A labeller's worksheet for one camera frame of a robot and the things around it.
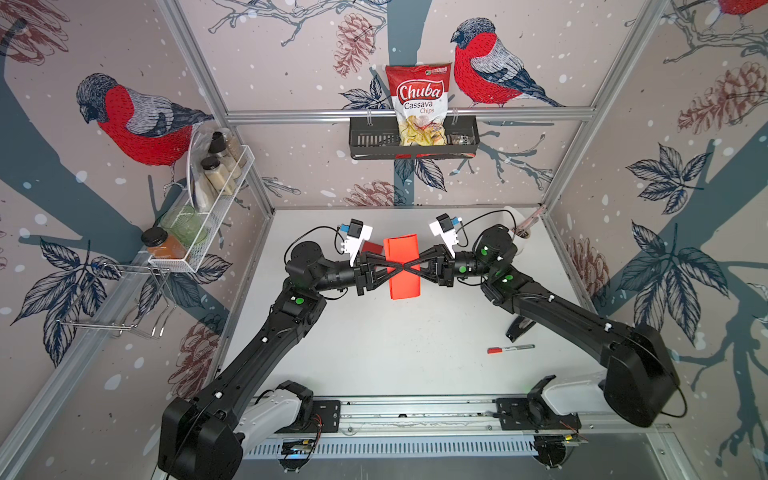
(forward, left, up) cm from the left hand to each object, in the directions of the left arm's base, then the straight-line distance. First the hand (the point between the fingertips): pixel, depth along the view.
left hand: (402, 265), depth 62 cm
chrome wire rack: (-8, +54, +1) cm, 54 cm away
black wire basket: (+50, +9, -1) cm, 51 cm away
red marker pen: (-6, -28, -35) cm, 46 cm away
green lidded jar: (+12, +52, 0) cm, 54 cm away
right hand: (+1, -1, -3) cm, 3 cm away
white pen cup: (+33, -40, -24) cm, 57 cm away
